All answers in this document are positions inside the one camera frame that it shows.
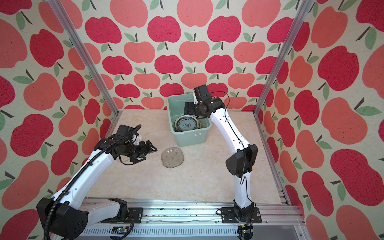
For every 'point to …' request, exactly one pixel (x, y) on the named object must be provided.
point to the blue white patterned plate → (187, 123)
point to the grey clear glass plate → (172, 157)
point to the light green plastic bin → (176, 109)
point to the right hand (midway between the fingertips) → (193, 109)
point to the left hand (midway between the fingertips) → (154, 153)
